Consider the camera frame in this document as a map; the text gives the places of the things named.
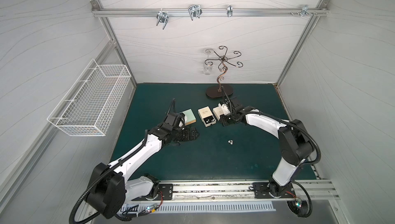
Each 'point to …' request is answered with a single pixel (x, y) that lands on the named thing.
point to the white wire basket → (87, 109)
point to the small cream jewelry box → (207, 116)
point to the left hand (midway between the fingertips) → (194, 136)
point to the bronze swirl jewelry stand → (229, 90)
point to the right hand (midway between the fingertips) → (220, 119)
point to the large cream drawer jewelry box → (217, 112)
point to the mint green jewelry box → (190, 117)
